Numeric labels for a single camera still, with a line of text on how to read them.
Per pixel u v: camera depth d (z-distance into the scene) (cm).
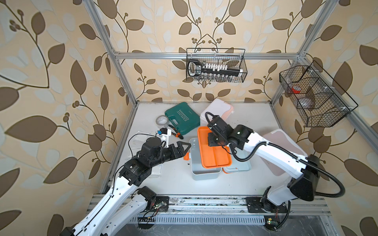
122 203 47
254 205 73
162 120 109
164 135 64
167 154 61
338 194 41
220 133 54
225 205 75
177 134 101
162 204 74
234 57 91
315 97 78
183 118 105
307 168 41
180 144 60
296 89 81
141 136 64
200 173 73
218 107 100
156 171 87
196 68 84
